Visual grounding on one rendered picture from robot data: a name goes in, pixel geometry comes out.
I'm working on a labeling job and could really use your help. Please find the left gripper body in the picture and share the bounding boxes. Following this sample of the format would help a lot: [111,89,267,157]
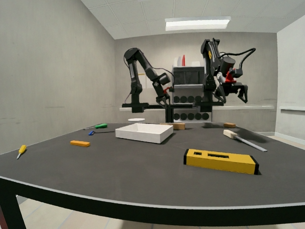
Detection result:
[219,71,246,96]

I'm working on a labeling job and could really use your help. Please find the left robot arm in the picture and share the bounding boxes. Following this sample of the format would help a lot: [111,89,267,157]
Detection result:
[194,39,243,103]

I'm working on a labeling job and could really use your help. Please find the yellow-handled screwdriver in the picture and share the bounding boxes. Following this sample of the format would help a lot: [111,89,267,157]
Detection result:
[17,145,26,159]

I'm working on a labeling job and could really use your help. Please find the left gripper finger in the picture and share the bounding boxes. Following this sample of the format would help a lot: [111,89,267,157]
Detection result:
[214,86,226,104]
[238,85,248,103]

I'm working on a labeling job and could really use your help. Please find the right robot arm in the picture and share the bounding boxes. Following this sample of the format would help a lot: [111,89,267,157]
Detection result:
[124,48,171,104]

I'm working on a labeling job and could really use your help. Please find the orange flat bar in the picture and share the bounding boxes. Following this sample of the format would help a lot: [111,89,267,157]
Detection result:
[70,141,90,147]

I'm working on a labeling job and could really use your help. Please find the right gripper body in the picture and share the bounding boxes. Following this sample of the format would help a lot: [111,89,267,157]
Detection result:
[155,87,170,101]

